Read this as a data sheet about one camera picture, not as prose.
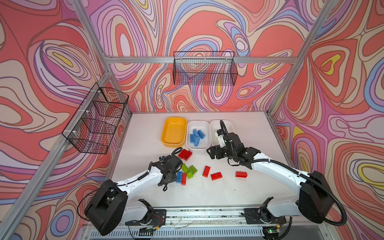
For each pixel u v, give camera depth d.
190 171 0.88
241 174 0.86
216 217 0.75
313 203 0.41
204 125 1.07
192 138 1.02
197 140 1.00
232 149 0.62
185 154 0.94
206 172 0.87
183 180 0.85
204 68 0.96
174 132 1.07
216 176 0.86
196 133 1.04
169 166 0.68
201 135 1.02
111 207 0.41
